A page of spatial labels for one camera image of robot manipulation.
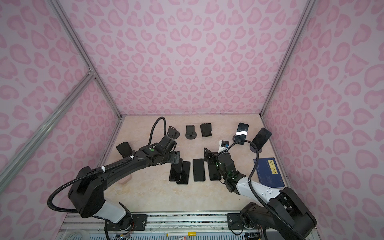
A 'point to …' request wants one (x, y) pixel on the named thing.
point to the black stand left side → (124, 149)
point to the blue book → (268, 173)
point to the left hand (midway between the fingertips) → (173, 153)
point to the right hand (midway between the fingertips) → (210, 148)
